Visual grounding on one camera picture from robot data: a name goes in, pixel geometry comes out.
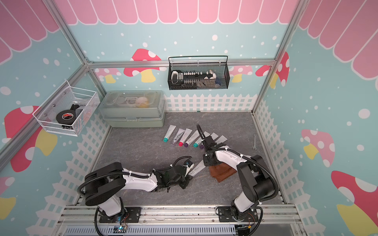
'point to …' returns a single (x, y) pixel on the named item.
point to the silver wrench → (254, 147)
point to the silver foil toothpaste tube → (177, 136)
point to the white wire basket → (66, 97)
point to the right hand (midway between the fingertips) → (209, 161)
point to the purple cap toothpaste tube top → (193, 137)
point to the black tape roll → (66, 116)
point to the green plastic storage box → (133, 108)
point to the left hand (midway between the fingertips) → (190, 178)
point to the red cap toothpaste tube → (184, 136)
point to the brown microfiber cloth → (221, 171)
